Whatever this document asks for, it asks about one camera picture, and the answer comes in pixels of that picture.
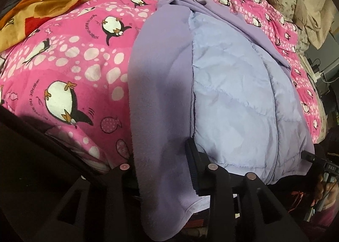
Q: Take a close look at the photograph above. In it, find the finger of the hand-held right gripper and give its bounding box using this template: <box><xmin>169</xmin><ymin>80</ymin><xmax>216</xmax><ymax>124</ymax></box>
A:
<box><xmin>301</xmin><ymin>150</ymin><xmax>327</xmax><ymax>166</ymax></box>

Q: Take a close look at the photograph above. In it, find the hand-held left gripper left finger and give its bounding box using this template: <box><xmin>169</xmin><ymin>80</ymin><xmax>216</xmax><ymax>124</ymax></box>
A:
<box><xmin>34</xmin><ymin>163</ymin><xmax>149</xmax><ymax>242</ymax></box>

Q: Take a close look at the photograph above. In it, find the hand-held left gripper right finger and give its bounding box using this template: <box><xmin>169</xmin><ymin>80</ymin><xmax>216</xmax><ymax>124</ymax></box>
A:
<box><xmin>185</xmin><ymin>138</ymin><xmax>310</xmax><ymax>242</ymax></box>

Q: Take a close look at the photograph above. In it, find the lilac padded jacket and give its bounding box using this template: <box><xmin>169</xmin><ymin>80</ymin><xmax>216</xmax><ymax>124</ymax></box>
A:
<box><xmin>127</xmin><ymin>0</ymin><xmax>315</xmax><ymax>235</ymax></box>

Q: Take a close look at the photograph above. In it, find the white power strip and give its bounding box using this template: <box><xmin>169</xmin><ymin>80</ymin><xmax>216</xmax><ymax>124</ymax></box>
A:
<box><xmin>308</xmin><ymin>65</ymin><xmax>331</xmax><ymax>84</ymax></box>

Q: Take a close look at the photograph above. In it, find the pink penguin blanket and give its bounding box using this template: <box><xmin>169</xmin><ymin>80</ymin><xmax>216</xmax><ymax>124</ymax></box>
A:
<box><xmin>0</xmin><ymin>0</ymin><xmax>329</xmax><ymax>176</ymax></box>

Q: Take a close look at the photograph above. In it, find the beige quilted blanket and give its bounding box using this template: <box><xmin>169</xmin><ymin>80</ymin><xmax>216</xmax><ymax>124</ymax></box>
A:
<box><xmin>290</xmin><ymin>0</ymin><xmax>335</xmax><ymax>50</ymax></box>

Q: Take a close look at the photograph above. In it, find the orange yellow cloth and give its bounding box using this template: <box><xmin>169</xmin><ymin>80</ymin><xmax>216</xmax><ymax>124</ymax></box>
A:
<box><xmin>0</xmin><ymin>0</ymin><xmax>107</xmax><ymax>52</ymax></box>

